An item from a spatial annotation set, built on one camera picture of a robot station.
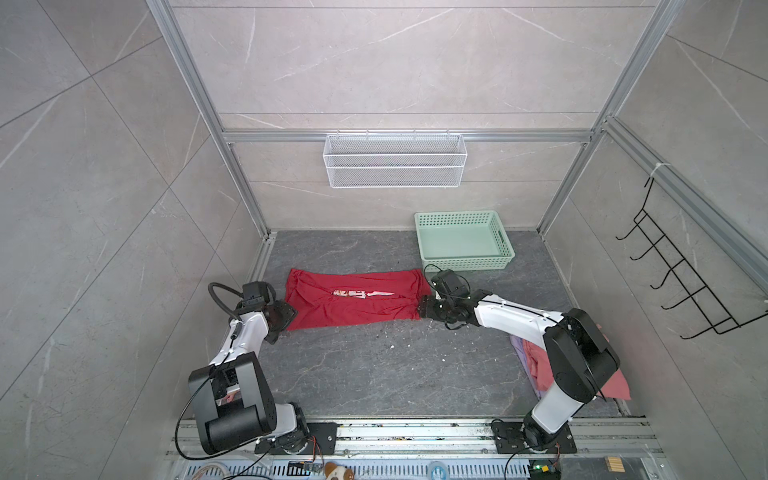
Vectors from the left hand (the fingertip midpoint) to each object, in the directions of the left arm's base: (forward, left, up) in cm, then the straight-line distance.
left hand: (284, 312), depth 89 cm
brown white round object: (-40, -18, -3) cm, 44 cm away
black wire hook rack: (-20, -98, +27) cm, 104 cm away
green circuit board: (-41, -68, -6) cm, 80 cm away
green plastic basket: (+30, -61, -2) cm, 68 cm away
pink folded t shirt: (-25, -92, -2) cm, 95 cm away
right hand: (+1, -43, -1) cm, 43 cm away
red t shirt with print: (+7, -10, -5) cm, 13 cm away
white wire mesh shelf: (+44, -36, +23) cm, 62 cm away
